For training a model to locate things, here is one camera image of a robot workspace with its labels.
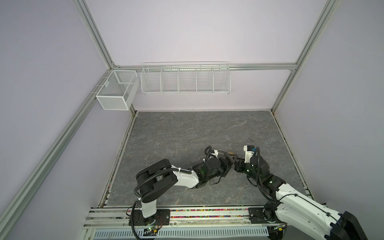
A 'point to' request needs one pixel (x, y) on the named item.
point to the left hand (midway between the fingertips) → (238, 164)
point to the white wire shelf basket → (188, 77)
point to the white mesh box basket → (118, 92)
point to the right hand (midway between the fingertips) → (233, 159)
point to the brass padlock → (231, 154)
